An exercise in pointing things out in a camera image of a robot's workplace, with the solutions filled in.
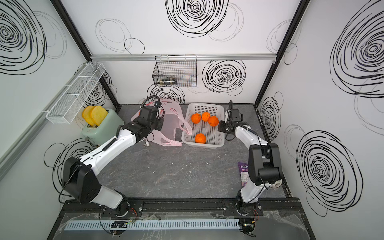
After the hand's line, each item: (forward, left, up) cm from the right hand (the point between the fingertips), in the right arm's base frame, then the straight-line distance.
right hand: (224, 126), depth 94 cm
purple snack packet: (-27, -10, -9) cm, 30 cm away
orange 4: (+7, +6, -4) cm, 11 cm away
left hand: (-3, +40, +11) cm, 42 cm away
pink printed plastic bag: (+1, +32, +2) cm, 33 cm away
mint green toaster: (-8, +72, +4) cm, 72 cm away
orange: (-7, +15, -4) cm, 17 cm away
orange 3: (+11, +12, -4) cm, 17 cm away
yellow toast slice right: (0, +76, +11) cm, 77 cm away
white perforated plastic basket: (-4, +5, -10) cm, 12 cm away
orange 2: (+10, +18, -4) cm, 21 cm away
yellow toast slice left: (-2, +83, +12) cm, 84 cm away
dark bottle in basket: (+16, +35, +22) cm, 45 cm away
